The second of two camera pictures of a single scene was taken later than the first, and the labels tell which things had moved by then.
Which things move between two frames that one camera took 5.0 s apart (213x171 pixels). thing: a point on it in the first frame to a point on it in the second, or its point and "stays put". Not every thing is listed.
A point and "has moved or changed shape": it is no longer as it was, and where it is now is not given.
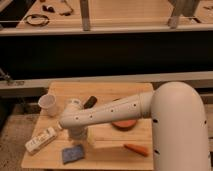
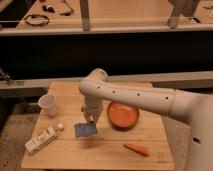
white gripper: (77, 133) to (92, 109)
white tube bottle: (32, 144) stays put
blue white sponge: (72, 153) has moved or changed shape
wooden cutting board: (116, 144) stays put
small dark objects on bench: (50, 9) stays put
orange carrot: (138, 149) stays put
